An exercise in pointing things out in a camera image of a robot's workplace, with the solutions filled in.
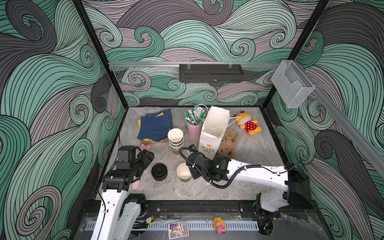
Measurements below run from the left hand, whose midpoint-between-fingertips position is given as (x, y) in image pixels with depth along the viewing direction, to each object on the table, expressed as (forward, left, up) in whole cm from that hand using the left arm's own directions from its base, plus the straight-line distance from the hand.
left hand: (151, 156), depth 74 cm
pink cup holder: (+21, -23, -7) cm, 32 cm away
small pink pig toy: (+13, +9, -14) cm, 21 cm away
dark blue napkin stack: (+28, +4, -12) cm, 31 cm away
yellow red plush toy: (+34, -59, -10) cm, 68 cm away
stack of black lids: (-4, -3, -11) cm, 12 cm away
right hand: (-3, -21, -5) cm, 22 cm away
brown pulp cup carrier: (+13, -44, -12) cm, 47 cm away
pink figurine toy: (-27, -34, -13) cm, 45 cm away
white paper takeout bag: (+27, -36, -5) cm, 45 cm away
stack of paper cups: (+10, -12, +1) cm, 16 cm away
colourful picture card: (-29, -15, -15) cm, 36 cm away
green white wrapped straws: (+28, -23, -1) cm, 36 cm away
